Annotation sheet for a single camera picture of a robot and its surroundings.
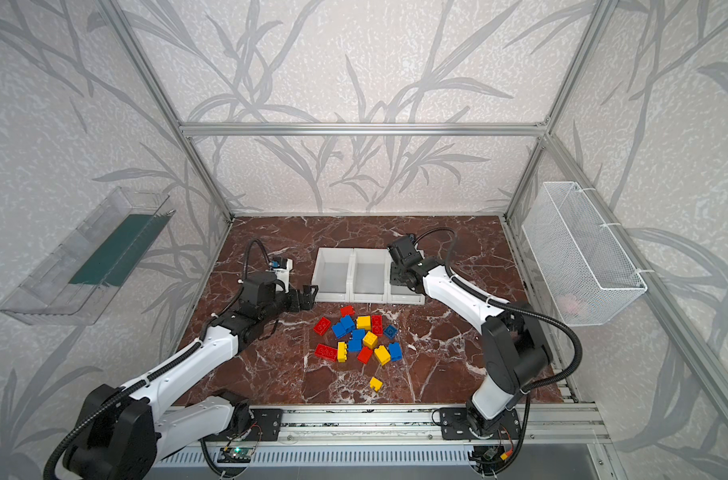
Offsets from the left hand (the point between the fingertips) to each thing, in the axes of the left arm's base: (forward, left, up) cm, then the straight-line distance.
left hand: (309, 278), depth 85 cm
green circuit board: (-41, +14, -14) cm, 45 cm away
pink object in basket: (-11, -67, +8) cm, 68 cm away
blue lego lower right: (-17, -25, -12) cm, 32 cm away
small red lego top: (-4, -10, -14) cm, 17 cm away
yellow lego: (-14, -18, -10) cm, 25 cm away
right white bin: (-1, -28, -8) cm, 29 cm away
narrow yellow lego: (-17, -10, -12) cm, 23 cm away
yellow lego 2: (-18, -21, -11) cm, 30 cm away
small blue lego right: (-11, -24, -12) cm, 29 cm away
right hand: (+7, -27, -2) cm, 28 cm away
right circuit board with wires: (-41, -49, -16) cm, 66 cm away
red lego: (-9, -3, -13) cm, 16 cm away
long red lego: (-17, -5, -12) cm, 22 cm away
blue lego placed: (-8, -11, -12) cm, 18 cm away
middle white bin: (+8, -17, -13) cm, 22 cm away
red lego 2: (-9, -20, -12) cm, 25 cm away
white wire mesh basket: (-11, -63, +22) cm, 68 cm away
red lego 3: (-18, -17, -13) cm, 27 cm away
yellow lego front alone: (-25, -20, -12) cm, 34 cm away
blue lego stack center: (-14, -14, -13) cm, 23 cm away
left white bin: (+10, -4, -15) cm, 18 cm away
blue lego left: (-10, -8, -13) cm, 18 cm away
